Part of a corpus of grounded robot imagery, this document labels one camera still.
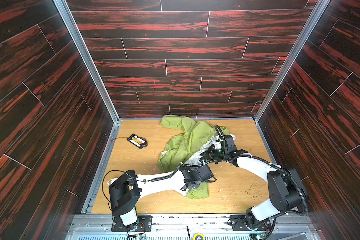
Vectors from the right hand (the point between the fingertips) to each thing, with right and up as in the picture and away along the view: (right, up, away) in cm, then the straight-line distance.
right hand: (201, 152), depth 89 cm
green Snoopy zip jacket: (-8, +3, +10) cm, 13 cm away
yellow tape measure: (-5, -37, -18) cm, 41 cm away
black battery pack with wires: (-42, +5, +16) cm, 45 cm away
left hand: (-5, -12, -7) cm, 15 cm away
